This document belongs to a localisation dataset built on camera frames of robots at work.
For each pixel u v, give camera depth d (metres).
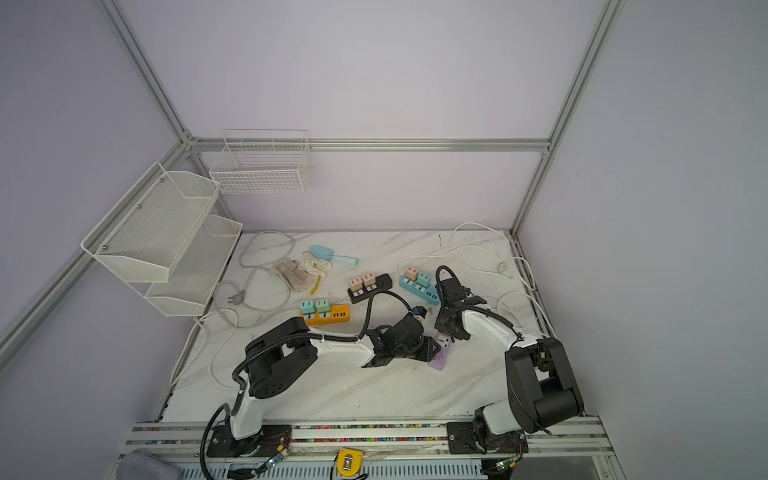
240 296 0.99
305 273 1.06
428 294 0.98
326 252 1.15
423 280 0.98
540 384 0.44
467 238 1.19
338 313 0.95
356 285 0.98
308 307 0.91
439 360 0.84
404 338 0.70
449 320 0.65
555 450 0.75
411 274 1.00
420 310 0.82
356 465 0.70
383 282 1.02
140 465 0.68
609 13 0.68
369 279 0.98
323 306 0.91
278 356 0.53
